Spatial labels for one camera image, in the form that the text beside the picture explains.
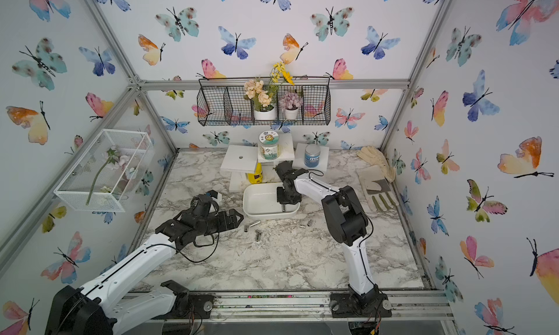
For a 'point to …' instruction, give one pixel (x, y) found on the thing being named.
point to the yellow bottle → (257, 177)
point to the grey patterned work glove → (378, 190)
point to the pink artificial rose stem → (115, 158)
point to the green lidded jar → (269, 146)
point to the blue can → (312, 155)
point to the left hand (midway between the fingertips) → (237, 217)
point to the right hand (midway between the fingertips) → (284, 198)
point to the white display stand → (237, 159)
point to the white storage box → (260, 201)
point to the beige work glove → (374, 156)
